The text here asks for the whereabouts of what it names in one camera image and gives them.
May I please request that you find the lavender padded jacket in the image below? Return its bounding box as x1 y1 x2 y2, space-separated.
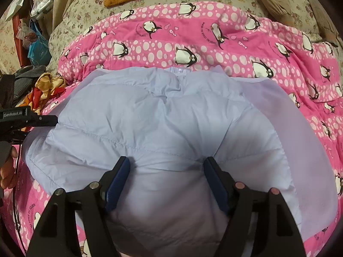
22 67 338 256

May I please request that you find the person's left hand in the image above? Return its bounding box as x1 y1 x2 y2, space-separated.
1 146 18 190

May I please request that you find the dark striped garment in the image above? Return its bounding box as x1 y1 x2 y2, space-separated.
13 65 46 105

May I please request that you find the orange red patterned cloth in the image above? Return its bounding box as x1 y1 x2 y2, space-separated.
19 73 66 115

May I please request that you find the blue plastic bag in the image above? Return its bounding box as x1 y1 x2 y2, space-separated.
28 21 52 66

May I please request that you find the white plastic bag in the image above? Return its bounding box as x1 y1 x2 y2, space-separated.
30 0 54 21

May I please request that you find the pink penguin blanket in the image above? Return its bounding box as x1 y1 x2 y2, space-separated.
1 2 342 256

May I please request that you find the beige garment on bed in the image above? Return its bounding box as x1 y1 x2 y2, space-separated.
261 0 342 47

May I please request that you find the black cable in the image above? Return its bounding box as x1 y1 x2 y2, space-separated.
10 149 27 255

